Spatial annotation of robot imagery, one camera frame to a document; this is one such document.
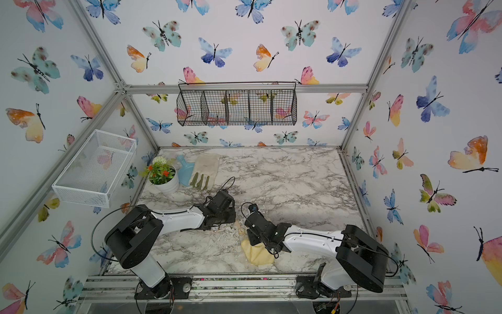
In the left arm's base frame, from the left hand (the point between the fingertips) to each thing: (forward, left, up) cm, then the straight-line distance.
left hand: (237, 215), depth 93 cm
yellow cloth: (-18, -9, +2) cm, 21 cm away
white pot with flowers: (+13, +33, +15) cm, 39 cm away
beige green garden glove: (+27, +18, +2) cm, 33 cm away
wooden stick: (-8, -2, -1) cm, 8 cm away
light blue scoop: (+26, +30, +1) cm, 40 cm away
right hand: (-9, -7, +5) cm, 13 cm away
